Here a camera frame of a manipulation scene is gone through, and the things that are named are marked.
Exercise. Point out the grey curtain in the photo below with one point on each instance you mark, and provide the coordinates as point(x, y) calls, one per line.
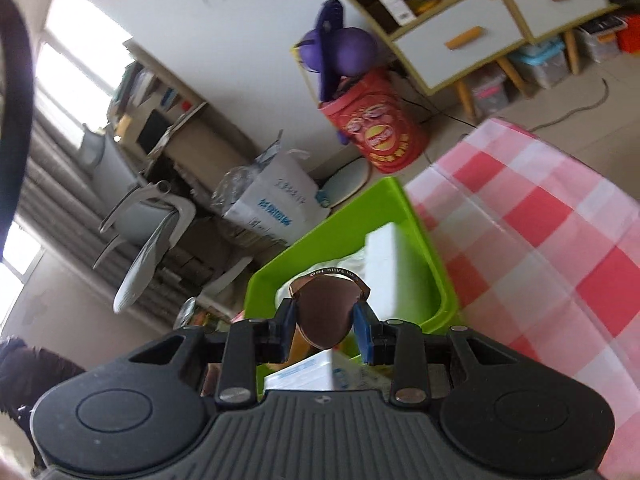
point(65, 195)

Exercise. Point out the red snack bucket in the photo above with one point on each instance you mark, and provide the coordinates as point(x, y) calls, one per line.
point(380, 130)

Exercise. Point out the clear plastic bag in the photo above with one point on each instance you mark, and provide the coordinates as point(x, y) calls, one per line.
point(235, 185)

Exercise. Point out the white paper bag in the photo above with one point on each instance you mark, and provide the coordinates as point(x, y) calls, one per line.
point(280, 200)

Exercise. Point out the white tissue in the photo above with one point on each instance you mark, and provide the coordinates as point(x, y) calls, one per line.
point(347, 262)

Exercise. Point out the milk tea can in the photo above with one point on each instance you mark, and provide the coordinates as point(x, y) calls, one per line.
point(327, 310)

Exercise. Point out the low wooden drawer cabinet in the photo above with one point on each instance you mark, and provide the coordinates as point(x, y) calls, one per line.
point(550, 15)

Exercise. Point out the blue and white milk carton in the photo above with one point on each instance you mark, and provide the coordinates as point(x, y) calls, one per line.
point(310, 375)

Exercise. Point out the clear storage box pink contents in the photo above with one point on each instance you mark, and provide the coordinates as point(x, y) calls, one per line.
point(492, 92)

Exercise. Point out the dark green printed can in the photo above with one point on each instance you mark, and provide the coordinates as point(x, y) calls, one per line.
point(189, 309)

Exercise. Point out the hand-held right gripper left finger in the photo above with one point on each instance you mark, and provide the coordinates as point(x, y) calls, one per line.
point(287, 325)

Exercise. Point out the green plastic bin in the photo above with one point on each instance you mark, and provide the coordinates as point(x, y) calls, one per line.
point(415, 260)

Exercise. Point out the clear storage box blue lid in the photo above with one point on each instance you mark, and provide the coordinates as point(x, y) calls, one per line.
point(542, 65)

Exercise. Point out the white foam block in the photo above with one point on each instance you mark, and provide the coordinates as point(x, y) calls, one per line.
point(390, 260)

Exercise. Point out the wooden desk shelf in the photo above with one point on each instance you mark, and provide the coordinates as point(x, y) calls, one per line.
point(200, 135)

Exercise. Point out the dark cloth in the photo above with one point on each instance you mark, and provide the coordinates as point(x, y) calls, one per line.
point(30, 375)

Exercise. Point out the purple hopper ball toy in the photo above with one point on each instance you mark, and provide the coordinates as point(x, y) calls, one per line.
point(355, 50)

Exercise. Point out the pale blue basin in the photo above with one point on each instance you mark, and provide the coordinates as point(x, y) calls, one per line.
point(345, 180)

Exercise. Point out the tall wooden drawer cabinet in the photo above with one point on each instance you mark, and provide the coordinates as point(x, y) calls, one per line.
point(450, 55)

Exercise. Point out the pink checkered tablecloth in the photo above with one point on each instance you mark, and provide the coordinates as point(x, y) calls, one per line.
point(525, 210)

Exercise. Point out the white office chair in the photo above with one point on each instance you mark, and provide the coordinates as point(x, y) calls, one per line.
point(145, 210)

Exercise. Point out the red box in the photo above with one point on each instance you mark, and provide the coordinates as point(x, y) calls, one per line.
point(630, 40)

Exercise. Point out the small white box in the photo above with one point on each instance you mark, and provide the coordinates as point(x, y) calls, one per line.
point(395, 7)

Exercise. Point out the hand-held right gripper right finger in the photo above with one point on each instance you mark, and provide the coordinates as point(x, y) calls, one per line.
point(362, 332)

